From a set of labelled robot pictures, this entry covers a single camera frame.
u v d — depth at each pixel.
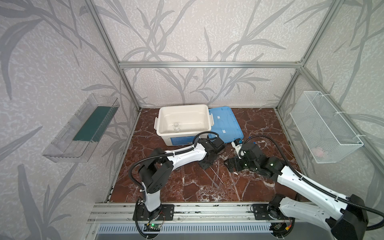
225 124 1.11
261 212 0.73
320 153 0.72
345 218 0.38
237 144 0.69
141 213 0.72
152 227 0.72
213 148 0.63
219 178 0.83
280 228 0.74
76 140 0.63
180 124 1.08
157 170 0.46
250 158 0.61
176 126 1.02
